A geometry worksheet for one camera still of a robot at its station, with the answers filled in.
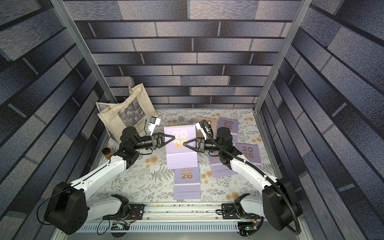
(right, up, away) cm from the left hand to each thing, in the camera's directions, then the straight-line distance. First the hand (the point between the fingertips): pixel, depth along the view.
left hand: (173, 139), depth 68 cm
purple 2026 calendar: (+6, -27, +14) cm, 31 cm away
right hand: (+5, -3, +3) cm, 6 cm away
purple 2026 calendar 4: (+25, -21, +20) cm, 38 cm away
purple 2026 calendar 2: (+2, -9, +3) cm, 9 cm away
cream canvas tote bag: (-31, +15, +28) cm, 44 cm away
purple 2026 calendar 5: (+47, -12, +27) cm, 55 cm away
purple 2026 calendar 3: (+39, +6, +42) cm, 58 cm away
